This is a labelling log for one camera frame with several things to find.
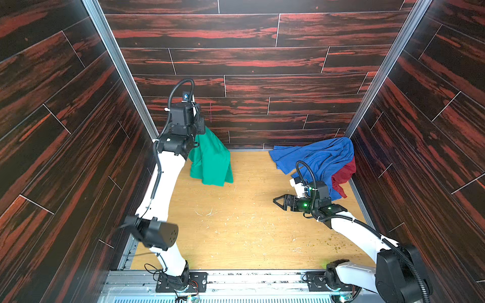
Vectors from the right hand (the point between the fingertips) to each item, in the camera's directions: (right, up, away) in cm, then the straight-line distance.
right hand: (282, 199), depth 85 cm
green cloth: (-32, +18, -4) cm, 37 cm away
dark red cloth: (+40, +10, +22) cm, 47 cm away
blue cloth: (+30, +21, +23) cm, 43 cm away
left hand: (-37, +35, -11) cm, 52 cm away
